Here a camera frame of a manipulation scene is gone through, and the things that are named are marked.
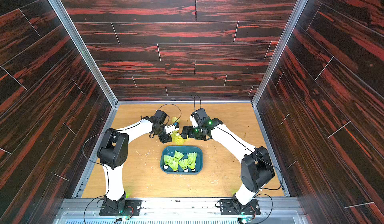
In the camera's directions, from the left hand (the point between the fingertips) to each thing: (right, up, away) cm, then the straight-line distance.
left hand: (169, 135), depth 99 cm
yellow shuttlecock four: (+10, -14, -15) cm, 23 cm away
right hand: (+14, +3, -13) cm, 20 cm away
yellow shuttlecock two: (+6, -11, -11) cm, 17 cm away
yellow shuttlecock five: (+3, +11, +4) cm, 12 cm away
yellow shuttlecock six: (+5, -14, -17) cm, 23 cm away
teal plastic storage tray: (+10, -8, -9) cm, 16 cm away
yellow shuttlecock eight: (+5, -2, -2) cm, 5 cm away
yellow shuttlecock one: (+15, -11, -14) cm, 23 cm away
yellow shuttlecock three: (+1, -13, -13) cm, 18 cm away
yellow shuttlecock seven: (+15, -15, -14) cm, 26 cm away
